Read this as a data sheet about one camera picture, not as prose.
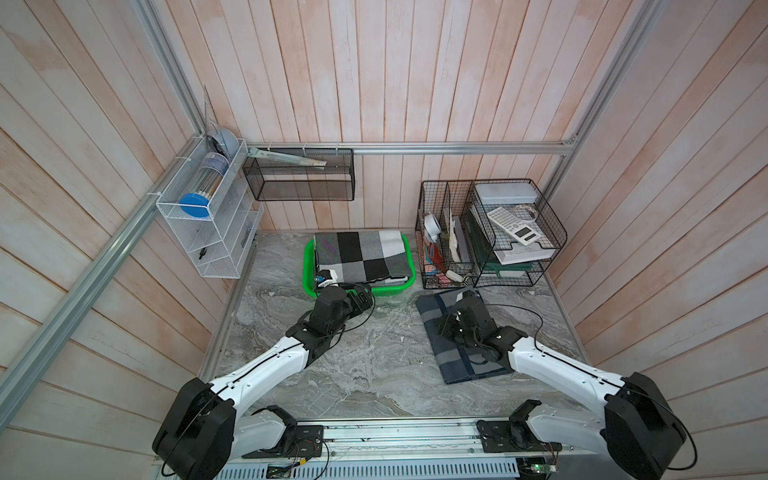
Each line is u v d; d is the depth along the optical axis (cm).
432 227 110
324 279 73
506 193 102
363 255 98
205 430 40
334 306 63
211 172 76
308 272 97
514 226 92
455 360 84
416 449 73
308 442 73
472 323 65
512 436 66
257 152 92
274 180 106
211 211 70
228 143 84
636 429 41
